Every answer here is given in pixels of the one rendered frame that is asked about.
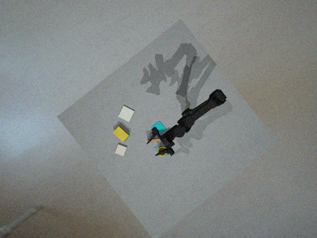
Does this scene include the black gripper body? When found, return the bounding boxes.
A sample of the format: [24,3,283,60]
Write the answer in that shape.
[151,127,175,156]

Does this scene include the yellow rectangular block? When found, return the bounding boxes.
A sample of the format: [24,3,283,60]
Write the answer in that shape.
[113,126,129,141]

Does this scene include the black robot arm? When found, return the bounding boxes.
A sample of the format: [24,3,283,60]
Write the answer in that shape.
[161,89,226,148]

